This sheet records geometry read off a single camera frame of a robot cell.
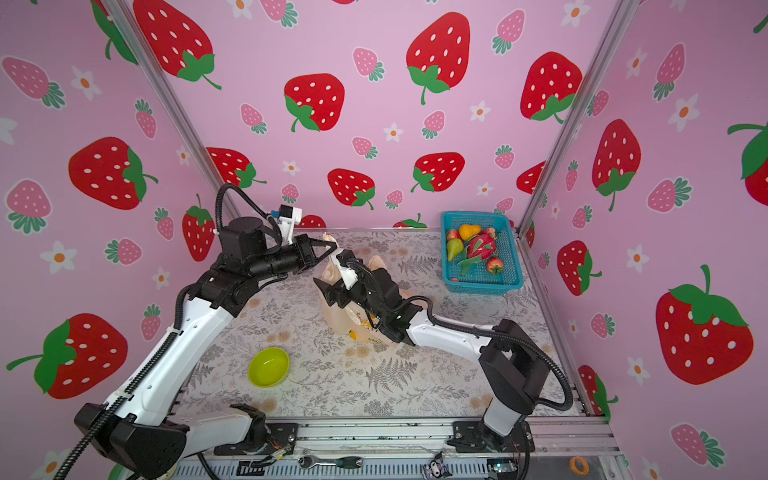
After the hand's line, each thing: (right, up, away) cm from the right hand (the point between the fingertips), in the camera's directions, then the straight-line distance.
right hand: (326, 267), depth 74 cm
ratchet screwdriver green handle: (+6, -47, -3) cm, 47 cm away
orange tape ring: (+63, -48, -3) cm, 79 cm away
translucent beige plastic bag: (+6, -13, -3) cm, 14 cm away
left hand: (+4, +5, -8) cm, 10 cm away
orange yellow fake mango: (+45, +13, +39) cm, 61 cm away
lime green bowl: (-20, -29, +11) cm, 37 cm away
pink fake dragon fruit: (+48, +6, +31) cm, 57 cm away
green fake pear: (+40, +6, +37) cm, 54 cm away
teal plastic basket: (+55, -3, +32) cm, 64 cm away
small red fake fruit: (+41, +11, +41) cm, 59 cm away
